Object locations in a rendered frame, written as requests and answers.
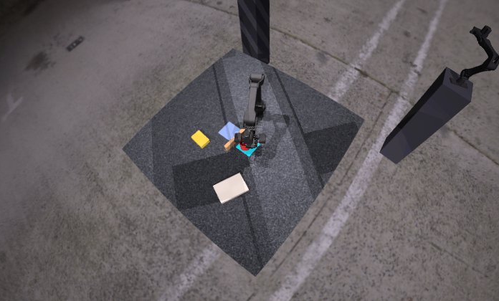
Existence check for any yellow flat block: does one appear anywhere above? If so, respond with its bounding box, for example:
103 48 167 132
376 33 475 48
191 131 210 148

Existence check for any light wooden plank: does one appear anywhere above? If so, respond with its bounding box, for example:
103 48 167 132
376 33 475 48
224 129 244 151

